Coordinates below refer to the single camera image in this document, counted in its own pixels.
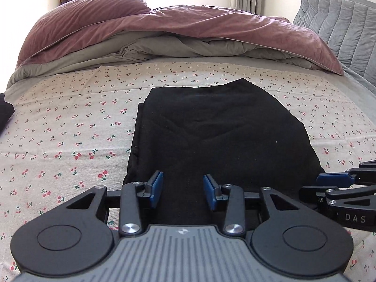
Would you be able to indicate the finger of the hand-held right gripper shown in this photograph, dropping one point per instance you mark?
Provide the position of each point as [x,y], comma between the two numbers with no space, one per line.
[335,179]
[312,194]

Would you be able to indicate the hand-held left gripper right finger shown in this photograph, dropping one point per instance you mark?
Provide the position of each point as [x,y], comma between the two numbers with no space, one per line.
[211,192]

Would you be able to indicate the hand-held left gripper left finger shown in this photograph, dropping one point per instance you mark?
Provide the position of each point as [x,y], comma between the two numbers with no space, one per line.
[155,188]

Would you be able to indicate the black pants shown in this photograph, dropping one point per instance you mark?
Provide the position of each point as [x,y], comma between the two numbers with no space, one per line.
[223,129]

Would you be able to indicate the cherry print bed sheet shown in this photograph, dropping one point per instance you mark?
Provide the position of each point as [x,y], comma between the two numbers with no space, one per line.
[67,129]

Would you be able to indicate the grey quilted cushion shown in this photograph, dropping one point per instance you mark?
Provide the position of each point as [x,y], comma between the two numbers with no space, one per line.
[337,26]

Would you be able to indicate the pink and grey duvet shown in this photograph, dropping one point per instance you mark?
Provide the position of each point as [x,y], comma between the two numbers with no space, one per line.
[229,32]

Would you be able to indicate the folded black garment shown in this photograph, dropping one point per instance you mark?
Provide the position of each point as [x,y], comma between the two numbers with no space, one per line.
[5,110]

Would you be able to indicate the pink pillow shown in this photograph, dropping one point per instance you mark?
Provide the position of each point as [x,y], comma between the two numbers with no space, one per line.
[85,17]

